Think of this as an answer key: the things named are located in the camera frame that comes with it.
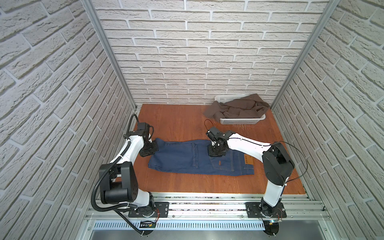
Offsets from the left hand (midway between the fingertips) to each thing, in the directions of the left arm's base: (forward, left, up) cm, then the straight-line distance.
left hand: (153, 149), depth 87 cm
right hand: (-3, -35, -2) cm, 35 cm away
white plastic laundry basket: (+44, -47, 0) cm, 65 cm away
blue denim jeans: (-3, -21, -6) cm, 22 cm away
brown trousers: (+35, -68, +1) cm, 77 cm away
